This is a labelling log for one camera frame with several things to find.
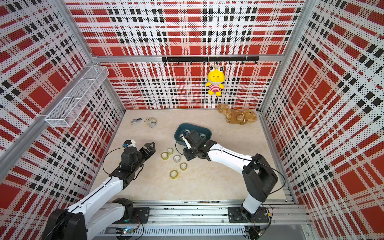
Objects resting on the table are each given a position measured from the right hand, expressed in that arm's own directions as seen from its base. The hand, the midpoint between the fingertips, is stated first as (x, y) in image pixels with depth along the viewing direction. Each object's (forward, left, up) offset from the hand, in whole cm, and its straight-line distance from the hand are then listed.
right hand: (190, 151), depth 85 cm
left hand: (+3, +22, +1) cm, 22 cm away
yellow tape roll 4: (-9, +10, -11) cm, 18 cm away
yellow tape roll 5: (+22, +4, -10) cm, 25 cm away
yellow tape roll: (+3, +18, -11) cm, 21 cm away
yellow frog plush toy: (+39, -16, +24) cm, 48 cm away
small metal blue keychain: (+33, +45, -10) cm, 57 cm away
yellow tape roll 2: (+6, +15, -11) cm, 19 cm away
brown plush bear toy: (+29, -31, -2) cm, 43 cm away
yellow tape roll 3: (-5, +5, -11) cm, 12 cm away
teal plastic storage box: (+23, +7, -9) cm, 26 cm away
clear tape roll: (+1, +9, -11) cm, 14 cm away
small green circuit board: (-37, +28, -8) cm, 47 cm away
